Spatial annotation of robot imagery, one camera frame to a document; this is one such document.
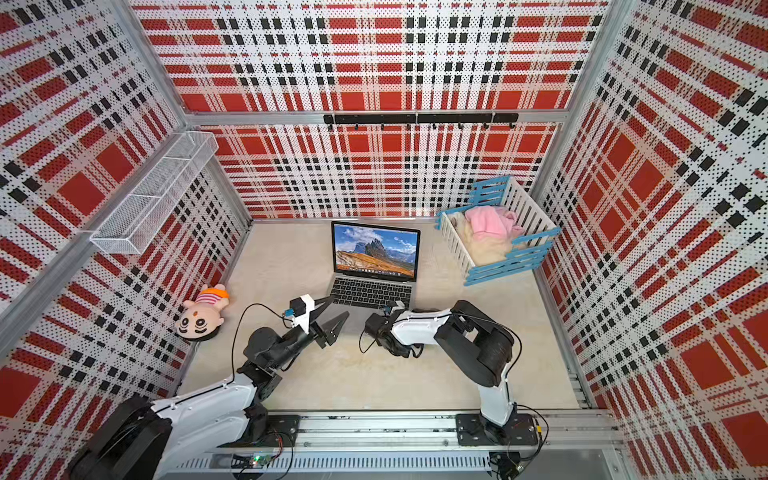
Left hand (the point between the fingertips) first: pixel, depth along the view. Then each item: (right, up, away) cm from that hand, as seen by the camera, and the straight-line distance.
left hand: (344, 303), depth 77 cm
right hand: (+26, -6, +12) cm, 29 cm away
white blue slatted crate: (+60, +14, +24) cm, 66 cm away
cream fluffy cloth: (+44, +14, +27) cm, 54 cm away
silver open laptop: (+5, +8, +24) cm, 26 cm away
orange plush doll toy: (-43, -6, +8) cm, 45 cm away
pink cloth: (+45, +24, +24) cm, 56 cm away
